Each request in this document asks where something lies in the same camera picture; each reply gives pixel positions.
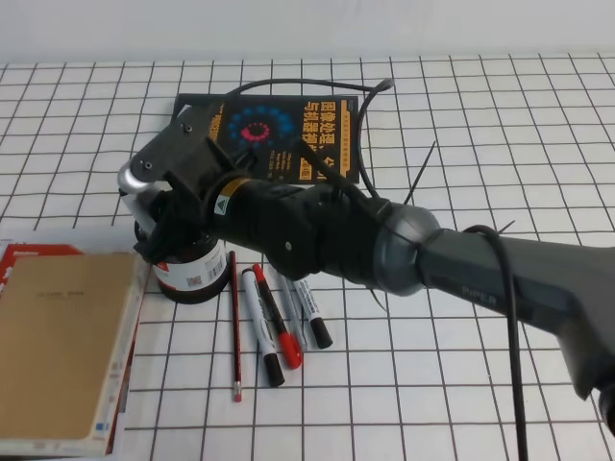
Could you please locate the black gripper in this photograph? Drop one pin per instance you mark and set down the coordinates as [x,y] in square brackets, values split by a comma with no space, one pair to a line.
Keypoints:
[187,211]

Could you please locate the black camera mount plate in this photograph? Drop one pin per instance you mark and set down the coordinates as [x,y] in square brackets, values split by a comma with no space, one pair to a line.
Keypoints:
[181,154]

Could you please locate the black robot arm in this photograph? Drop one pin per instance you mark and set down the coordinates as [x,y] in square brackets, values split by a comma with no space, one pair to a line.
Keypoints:
[332,227]

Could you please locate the black textbook with orange text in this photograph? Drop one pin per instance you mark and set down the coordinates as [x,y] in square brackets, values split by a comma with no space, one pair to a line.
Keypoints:
[265,127]

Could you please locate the black marker red cap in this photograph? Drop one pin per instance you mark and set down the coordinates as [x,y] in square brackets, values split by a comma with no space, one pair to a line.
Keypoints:
[289,344]

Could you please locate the black mesh pen holder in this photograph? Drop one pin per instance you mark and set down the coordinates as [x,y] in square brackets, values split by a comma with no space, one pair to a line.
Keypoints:
[190,267]

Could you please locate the brown kraft notebook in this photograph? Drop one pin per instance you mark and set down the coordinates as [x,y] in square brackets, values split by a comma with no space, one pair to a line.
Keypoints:
[61,317]

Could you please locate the red white book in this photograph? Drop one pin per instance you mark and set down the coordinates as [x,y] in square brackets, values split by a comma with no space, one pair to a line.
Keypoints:
[99,443]

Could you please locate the grey slim pen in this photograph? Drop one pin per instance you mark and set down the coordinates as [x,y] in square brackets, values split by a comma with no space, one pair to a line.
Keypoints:
[292,307]

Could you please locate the white marker black cap right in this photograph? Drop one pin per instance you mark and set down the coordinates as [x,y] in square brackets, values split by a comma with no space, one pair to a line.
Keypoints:
[316,322]

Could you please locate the red black pencil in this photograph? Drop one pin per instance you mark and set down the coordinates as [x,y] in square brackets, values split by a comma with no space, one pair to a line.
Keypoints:
[237,383]

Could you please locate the white marker black cap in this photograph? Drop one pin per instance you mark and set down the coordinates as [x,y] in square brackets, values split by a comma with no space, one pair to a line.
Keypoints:
[316,322]
[265,339]

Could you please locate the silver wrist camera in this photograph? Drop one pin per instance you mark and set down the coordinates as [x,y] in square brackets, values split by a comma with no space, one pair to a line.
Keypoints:
[144,200]

